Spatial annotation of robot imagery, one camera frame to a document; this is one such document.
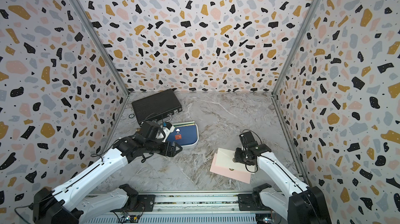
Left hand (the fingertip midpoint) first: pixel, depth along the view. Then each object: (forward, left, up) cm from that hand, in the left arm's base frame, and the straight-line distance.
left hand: (177, 146), depth 76 cm
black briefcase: (+40, +23, -17) cm, 49 cm away
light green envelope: (+20, 0, -9) cm, 22 cm away
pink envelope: (-9, -31, -16) cm, 36 cm away
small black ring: (+31, +36, -15) cm, 50 cm away
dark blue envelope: (+12, -1, -11) cm, 17 cm away
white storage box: (+6, -6, -11) cm, 14 cm away
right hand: (-1, -31, -12) cm, 34 cm away
